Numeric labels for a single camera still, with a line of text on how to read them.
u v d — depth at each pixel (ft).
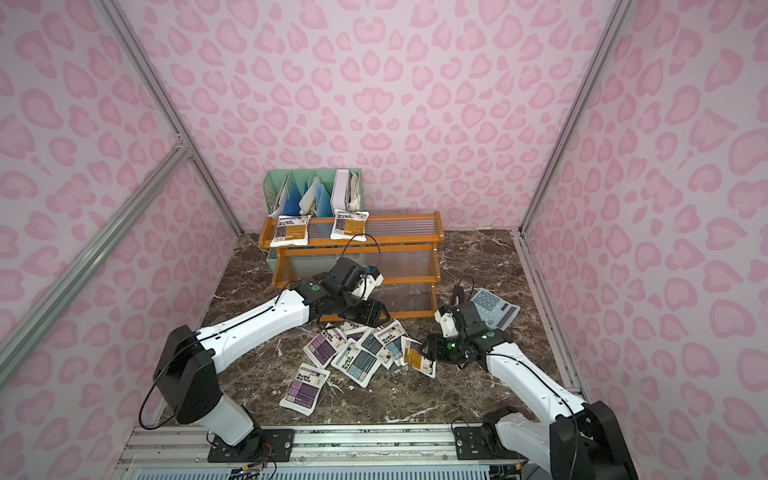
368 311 2.32
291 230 2.61
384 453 2.37
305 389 2.69
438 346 2.41
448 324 2.55
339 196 3.11
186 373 1.40
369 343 2.90
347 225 2.60
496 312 3.10
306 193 3.15
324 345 2.89
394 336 2.96
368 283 2.51
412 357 2.76
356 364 2.80
